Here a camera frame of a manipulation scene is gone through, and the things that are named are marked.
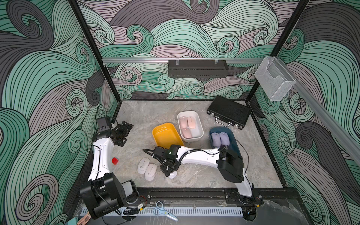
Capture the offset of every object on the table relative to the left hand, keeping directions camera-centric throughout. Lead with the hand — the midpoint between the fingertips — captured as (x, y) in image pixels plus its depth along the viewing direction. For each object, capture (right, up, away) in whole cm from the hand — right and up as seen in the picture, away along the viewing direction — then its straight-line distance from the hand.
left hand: (129, 129), depth 81 cm
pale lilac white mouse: (+26, -26, -3) cm, 37 cm away
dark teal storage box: (+66, -11, +9) cm, 67 cm away
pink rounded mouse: (+33, +3, +22) cm, 40 cm away
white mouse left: (+8, -22, +1) cm, 23 cm away
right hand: (+22, -25, -2) cm, 33 cm away
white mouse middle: (+13, -25, -1) cm, 28 cm away
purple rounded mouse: (+55, -9, +11) cm, 56 cm away
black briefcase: (+67, +10, +25) cm, 73 cm away
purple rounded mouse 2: (+61, -8, +11) cm, 62 cm away
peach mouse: (+39, +2, +22) cm, 45 cm away
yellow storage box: (+21, -6, +19) cm, 29 cm away
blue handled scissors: (+20, -40, -11) cm, 46 cm away
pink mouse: (+35, -5, +17) cm, 39 cm away
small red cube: (-10, -20, +2) cm, 22 cm away
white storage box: (+43, -5, +17) cm, 46 cm away
